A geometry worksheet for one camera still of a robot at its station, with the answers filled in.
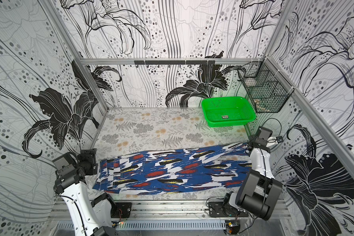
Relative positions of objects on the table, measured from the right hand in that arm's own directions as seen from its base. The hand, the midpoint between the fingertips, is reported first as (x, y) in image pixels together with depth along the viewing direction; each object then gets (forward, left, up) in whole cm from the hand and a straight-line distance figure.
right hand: (260, 135), depth 85 cm
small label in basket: (+27, +13, -14) cm, 33 cm away
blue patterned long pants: (-17, +61, -11) cm, 64 cm away
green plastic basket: (+31, +11, -12) cm, 35 cm away
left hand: (-14, +88, +4) cm, 89 cm away
